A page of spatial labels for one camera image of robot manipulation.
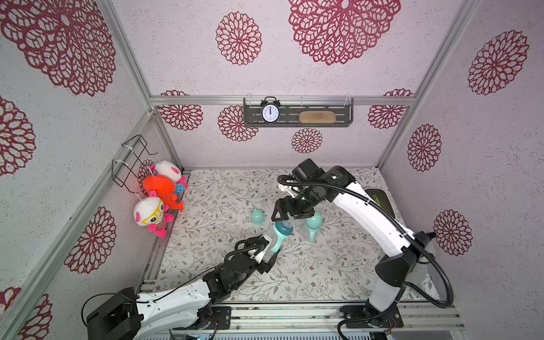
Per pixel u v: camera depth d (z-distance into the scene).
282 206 0.62
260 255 0.65
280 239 0.67
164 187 0.90
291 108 0.97
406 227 0.73
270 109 0.90
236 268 0.57
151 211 0.80
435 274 0.39
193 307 0.53
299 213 0.63
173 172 0.94
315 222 0.80
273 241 0.67
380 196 1.02
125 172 0.76
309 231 0.84
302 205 0.61
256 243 0.70
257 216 0.97
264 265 0.68
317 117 0.90
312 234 0.84
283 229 0.68
